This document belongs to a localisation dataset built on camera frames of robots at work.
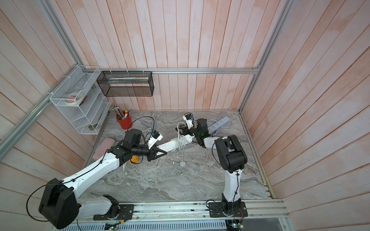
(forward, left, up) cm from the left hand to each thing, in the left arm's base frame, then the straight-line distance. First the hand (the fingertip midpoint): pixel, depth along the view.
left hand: (164, 153), depth 76 cm
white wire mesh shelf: (+17, +43, +11) cm, 47 cm away
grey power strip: (+32, -38, -14) cm, 51 cm away
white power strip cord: (+3, -10, +7) cm, 12 cm away
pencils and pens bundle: (+35, +34, -6) cm, 49 cm away
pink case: (+15, +44, -16) cm, 49 cm away
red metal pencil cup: (+32, +34, -14) cm, 49 cm away
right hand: (+23, -7, -6) cm, 25 cm away
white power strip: (+3, -6, +5) cm, 9 cm away
